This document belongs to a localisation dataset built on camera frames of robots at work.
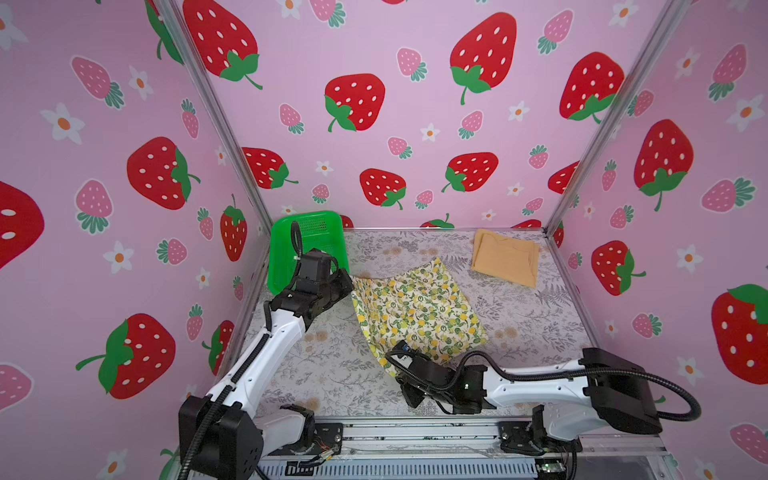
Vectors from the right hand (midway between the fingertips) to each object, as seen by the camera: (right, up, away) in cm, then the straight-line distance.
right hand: (393, 389), depth 75 cm
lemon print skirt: (+9, +18, +23) cm, 30 cm away
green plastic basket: (-28, +45, +44) cm, 69 cm away
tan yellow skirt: (+45, +33, +35) cm, 67 cm away
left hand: (-11, +28, +6) cm, 31 cm away
